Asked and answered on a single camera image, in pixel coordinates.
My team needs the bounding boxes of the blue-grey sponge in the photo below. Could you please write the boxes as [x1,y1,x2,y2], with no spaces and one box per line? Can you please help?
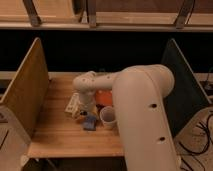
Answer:
[83,114,97,131]

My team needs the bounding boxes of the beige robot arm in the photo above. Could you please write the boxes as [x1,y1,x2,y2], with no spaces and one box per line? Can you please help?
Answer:
[73,65,180,171]

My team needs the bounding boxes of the white ceramic cup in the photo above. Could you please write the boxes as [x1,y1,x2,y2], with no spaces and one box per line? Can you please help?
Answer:
[100,106,117,130]

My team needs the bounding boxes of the orange bowl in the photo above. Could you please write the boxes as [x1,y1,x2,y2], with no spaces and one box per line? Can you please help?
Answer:
[95,90,113,106]

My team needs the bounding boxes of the cream and black block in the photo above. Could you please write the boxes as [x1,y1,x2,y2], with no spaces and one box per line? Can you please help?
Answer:
[65,93,80,118]

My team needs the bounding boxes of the left wooden side panel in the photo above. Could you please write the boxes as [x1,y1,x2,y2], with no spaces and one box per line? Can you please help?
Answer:
[0,38,49,143]

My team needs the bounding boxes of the wooden shelf with brackets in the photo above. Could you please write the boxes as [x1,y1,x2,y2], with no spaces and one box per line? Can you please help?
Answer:
[0,0,213,32]

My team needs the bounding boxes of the right dark side panel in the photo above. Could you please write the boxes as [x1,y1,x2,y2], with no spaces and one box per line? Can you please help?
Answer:
[161,39,211,137]

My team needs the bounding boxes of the black floor cables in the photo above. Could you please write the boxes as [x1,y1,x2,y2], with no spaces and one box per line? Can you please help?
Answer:
[173,111,213,171]

